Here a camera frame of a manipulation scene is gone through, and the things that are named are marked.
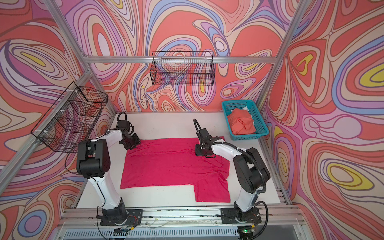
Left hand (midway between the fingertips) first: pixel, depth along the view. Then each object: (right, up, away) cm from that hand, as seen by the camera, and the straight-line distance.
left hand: (141, 142), depth 101 cm
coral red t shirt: (+69, +14, +1) cm, 70 cm away
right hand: (+41, -7, -8) cm, 42 cm away
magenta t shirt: (+22, -14, -6) cm, 27 cm away
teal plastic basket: (+82, +11, +2) cm, 83 cm away
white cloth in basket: (+77, +25, +14) cm, 82 cm away
